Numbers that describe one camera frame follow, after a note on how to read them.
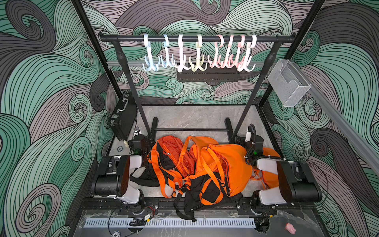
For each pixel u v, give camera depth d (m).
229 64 0.54
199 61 0.55
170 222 0.70
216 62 0.82
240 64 0.53
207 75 0.88
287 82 0.80
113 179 0.44
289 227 0.66
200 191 0.74
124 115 0.88
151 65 0.55
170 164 0.85
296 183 0.44
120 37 0.48
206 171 0.76
